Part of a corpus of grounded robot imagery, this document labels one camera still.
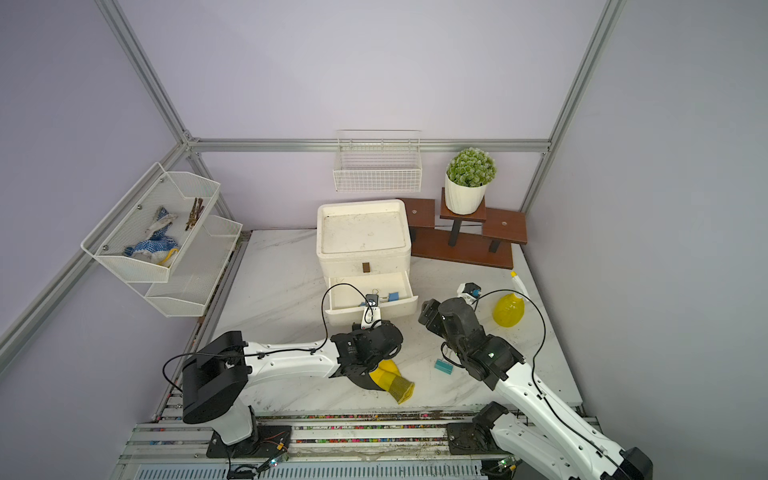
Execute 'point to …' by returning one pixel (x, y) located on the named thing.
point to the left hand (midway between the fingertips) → (377, 318)
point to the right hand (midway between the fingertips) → (435, 314)
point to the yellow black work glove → (388, 376)
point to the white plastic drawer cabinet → (364, 247)
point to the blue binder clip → (394, 296)
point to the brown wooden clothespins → (195, 213)
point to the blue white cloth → (160, 247)
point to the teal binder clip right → (443, 366)
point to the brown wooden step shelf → (484, 237)
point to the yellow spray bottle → (508, 309)
